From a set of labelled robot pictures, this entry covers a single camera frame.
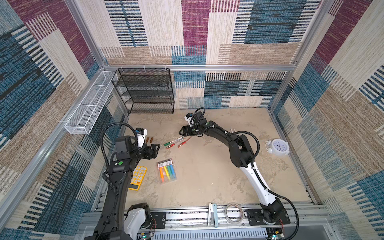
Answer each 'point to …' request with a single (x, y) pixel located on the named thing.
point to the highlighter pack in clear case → (166, 171)
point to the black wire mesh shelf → (145, 90)
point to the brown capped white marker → (234, 130)
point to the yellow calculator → (139, 175)
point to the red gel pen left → (170, 146)
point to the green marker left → (177, 140)
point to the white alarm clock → (278, 146)
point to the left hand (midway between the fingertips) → (151, 143)
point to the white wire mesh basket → (83, 119)
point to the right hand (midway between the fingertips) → (183, 133)
